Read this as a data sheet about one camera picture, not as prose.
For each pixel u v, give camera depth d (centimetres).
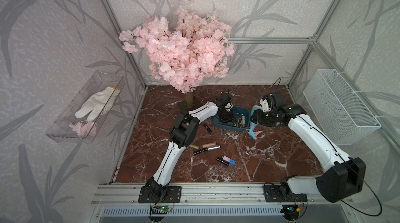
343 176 39
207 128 96
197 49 66
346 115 61
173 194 74
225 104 85
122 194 77
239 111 105
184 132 60
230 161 83
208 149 87
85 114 63
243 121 99
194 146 89
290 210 74
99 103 67
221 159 84
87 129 60
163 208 71
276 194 74
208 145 89
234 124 96
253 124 93
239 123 97
